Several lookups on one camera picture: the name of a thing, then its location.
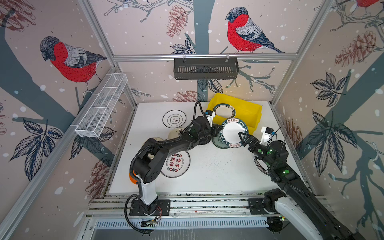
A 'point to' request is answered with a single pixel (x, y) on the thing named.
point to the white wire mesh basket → (94, 118)
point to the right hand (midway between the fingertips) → (241, 137)
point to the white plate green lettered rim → (229, 132)
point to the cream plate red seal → (158, 138)
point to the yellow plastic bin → (249, 113)
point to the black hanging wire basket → (206, 68)
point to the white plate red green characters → (177, 164)
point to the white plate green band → (224, 110)
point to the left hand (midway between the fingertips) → (223, 126)
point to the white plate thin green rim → (174, 119)
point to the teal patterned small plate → (218, 142)
